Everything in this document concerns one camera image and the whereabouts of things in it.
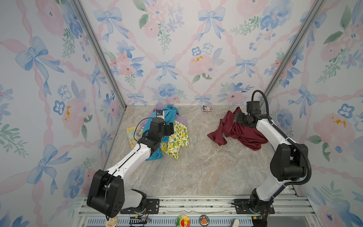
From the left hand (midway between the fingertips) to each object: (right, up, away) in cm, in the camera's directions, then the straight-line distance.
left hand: (167, 121), depth 84 cm
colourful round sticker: (+10, -48, -15) cm, 52 cm away
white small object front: (+35, -49, -16) cm, 62 cm away
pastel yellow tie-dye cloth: (-25, -9, +14) cm, 30 cm away
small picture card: (+30, +10, +33) cm, 46 cm away
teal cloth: (+1, +6, +14) cm, 15 cm away
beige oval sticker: (-25, -49, -15) cm, 57 cm away
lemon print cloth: (+8, -11, +9) cm, 16 cm away
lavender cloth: (-10, +13, +36) cm, 40 cm away
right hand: (+48, +3, +9) cm, 49 cm away
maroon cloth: (+55, -10, +11) cm, 58 cm away
